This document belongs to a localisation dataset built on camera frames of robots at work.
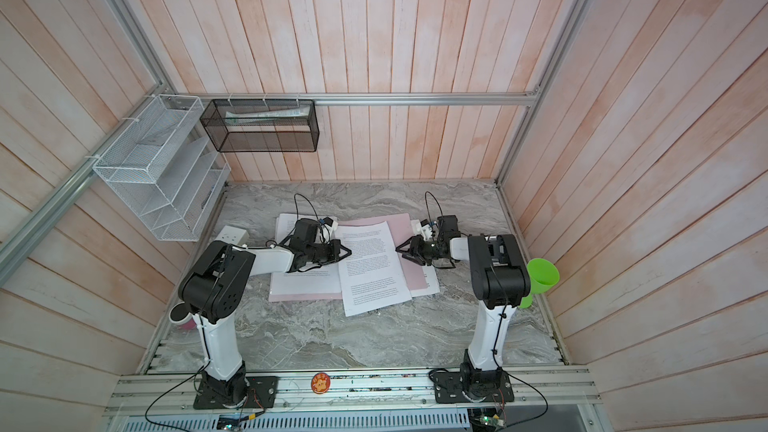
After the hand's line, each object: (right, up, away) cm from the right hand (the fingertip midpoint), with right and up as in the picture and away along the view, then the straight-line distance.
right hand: (401, 250), depth 98 cm
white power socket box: (-58, +5, +3) cm, 58 cm away
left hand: (-16, -2, -2) cm, 16 cm away
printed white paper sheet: (-10, -8, -4) cm, 13 cm away
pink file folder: (-32, -12, -14) cm, 37 cm away
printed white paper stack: (-24, -8, -9) cm, 27 cm away
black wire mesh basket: (-49, +44, +6) cm, 66 cm away
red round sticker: (-23, -31, -23) cm, 45 cm away
